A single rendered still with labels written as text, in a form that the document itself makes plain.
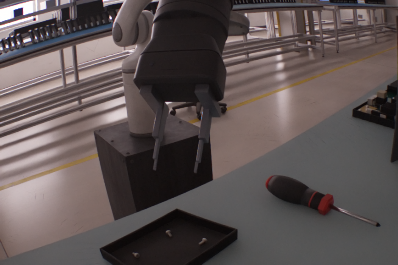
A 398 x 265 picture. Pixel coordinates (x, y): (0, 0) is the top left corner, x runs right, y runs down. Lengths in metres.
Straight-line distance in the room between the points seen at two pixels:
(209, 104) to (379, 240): 0.23
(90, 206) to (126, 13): 1.72
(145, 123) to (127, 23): 0.27
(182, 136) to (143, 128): 0.10
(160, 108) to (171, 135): 0.70
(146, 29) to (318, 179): 0.67
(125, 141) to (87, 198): 1.58
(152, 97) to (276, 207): 0.18
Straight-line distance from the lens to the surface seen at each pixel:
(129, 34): 1.01
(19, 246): 2.27
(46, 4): 4.66
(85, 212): 2.47
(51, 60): 6.94
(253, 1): 5.82
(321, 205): 0.41
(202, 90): 0.35
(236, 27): 0.47
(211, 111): 0.38
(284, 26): 7.23
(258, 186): 0.49
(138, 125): 1.08
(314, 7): 6.25
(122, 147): 1.05
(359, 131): 0.65
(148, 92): 0.37
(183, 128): 1.13
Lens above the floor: 1.23
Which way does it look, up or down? 18 degrees down
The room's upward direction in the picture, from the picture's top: 5 degrees counter-clockwise
